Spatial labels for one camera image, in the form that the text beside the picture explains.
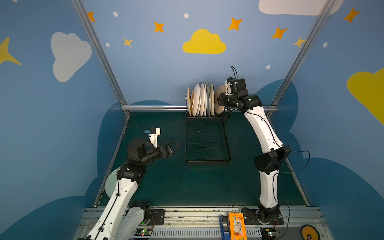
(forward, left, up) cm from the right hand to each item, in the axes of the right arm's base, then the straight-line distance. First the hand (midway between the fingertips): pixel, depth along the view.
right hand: (219, 96), depth 83 cm
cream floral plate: (-3, +4, 0) cm, 5 cm away
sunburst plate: (-5, +10, -1) cm, 11 cm away
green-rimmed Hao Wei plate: (-6, +14, -6) cm, 16 cm away
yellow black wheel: (-58, -45, -36) cm, 82 cm away
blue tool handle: (-58, -3, -31) cm, 66 cm away
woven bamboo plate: (-4, +17, -2) cm, 18 cm away
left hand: (-28, +22, -8) cm, 37 cm away
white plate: (-7, +8, -3) cm, 11 cm away
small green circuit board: (-62, +36, -35) cm, 80 cm away
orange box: (-58, -9, -30) cm, 66 cm away
